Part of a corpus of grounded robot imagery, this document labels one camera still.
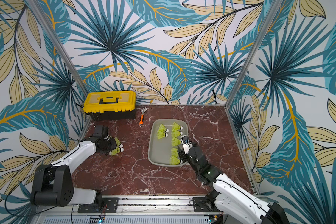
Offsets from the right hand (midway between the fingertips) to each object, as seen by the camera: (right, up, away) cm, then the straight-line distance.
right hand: (184, 143), depth 79 cm
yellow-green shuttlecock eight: (-14, +7, +21) cm, 26 cm away
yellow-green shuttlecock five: (-15, +3, +18) cm, 23 cm away
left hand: (-44, -4, +9) cm, 45 cm away
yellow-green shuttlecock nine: (-43, -6, +10) cm, 44 cm away
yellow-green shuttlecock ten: (-43, -3, +15) cm, 45 cm away
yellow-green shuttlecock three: (-4, -1, +13) cm, 14 cm away
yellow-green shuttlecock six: (-5, -8, +13) cm, 16 cm away
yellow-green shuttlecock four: (-6, -12, +6) cm, 14 cm away
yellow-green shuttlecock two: (-3, +8, +23) cm, 25 cm away
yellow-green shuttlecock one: (-4, +4, +18) cm, 19 cm away
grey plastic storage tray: (-15, -7, +15) cm, 22 cm away
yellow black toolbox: (-51, +24, +21) cm, 60 cm away
